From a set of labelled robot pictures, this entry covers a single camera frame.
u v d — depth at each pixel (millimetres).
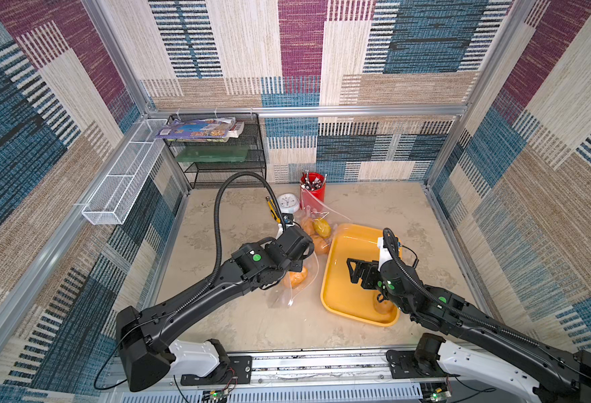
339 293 865
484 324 469
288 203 1114
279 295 834
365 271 662
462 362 584
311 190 989
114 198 714
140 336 391
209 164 1149
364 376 731
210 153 1013
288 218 630
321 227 950
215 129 826
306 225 992
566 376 410
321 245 934
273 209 1091
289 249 518
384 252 664
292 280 812
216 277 452
